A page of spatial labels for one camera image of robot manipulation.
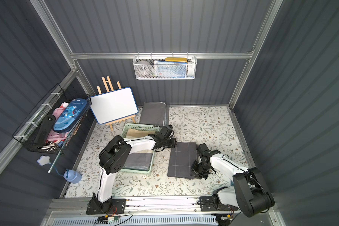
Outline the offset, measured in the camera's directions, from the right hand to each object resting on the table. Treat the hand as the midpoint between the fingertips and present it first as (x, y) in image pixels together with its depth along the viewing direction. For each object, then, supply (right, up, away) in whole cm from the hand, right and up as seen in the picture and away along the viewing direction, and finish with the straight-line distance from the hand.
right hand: (193, 174), depth 84 cm
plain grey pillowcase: (-27, +39, +32) cm, 57 cm away
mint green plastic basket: (-34, +28, +22) cm, 49 cm away
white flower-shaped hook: (-73, +14, -18) cm, 77 cm away
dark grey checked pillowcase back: (-6, +10, +7) cm, 14 cm away
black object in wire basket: (-71, +28, -20) cm, 79 cm away
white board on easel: (-55, +44, +17) cm, 72 cm away
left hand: (-9, +16, +12) cm, 21 cm away
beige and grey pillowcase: (-33, +8, +3) cm, 34 cm away
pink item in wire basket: (-67, +25, -18) cm, 74 cm away
